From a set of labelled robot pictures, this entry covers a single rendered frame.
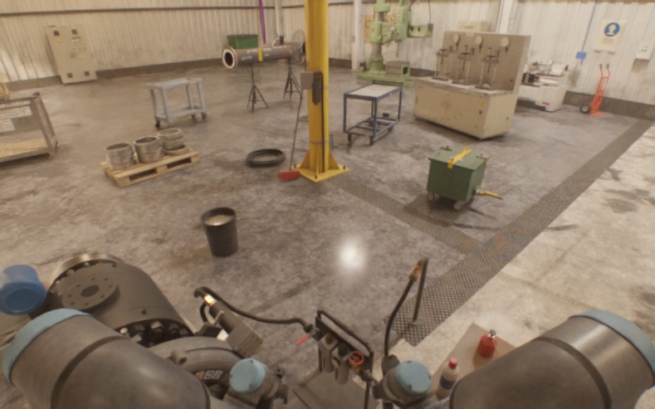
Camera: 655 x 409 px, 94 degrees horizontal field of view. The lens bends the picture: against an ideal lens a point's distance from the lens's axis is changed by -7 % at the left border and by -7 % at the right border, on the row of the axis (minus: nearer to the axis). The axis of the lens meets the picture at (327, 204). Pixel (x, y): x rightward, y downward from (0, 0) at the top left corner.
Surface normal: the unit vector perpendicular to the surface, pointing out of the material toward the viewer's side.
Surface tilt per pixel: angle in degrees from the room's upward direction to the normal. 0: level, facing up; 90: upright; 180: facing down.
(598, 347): 5
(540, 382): 31
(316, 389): 0
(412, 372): 19
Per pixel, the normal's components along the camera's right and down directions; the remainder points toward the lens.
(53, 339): -0.02, -0.85
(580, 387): -0.01, -0.47
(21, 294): 0.71, 0.34
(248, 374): -0.15, -0.67
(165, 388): 0.70, -0.60
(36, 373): -0.30, -0.29
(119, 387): 0.41, -0.53
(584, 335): -0.11, -0.96
